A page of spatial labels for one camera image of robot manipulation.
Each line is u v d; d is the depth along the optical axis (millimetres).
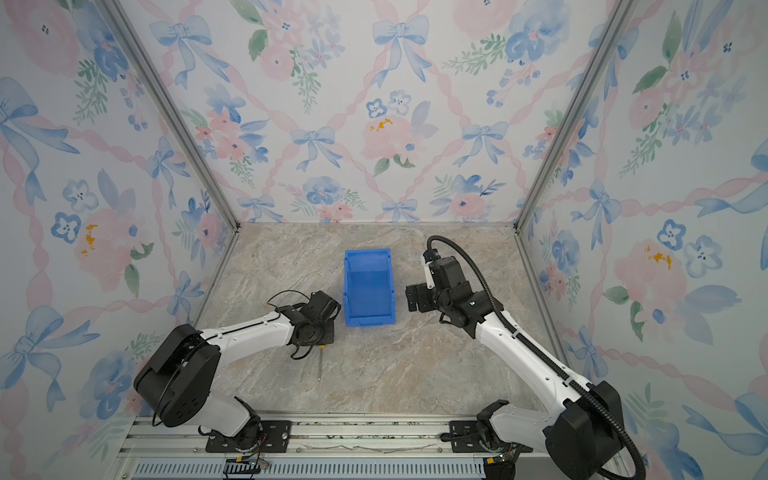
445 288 590
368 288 1034
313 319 691
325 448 732
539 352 455
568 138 919
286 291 770
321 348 860
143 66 766
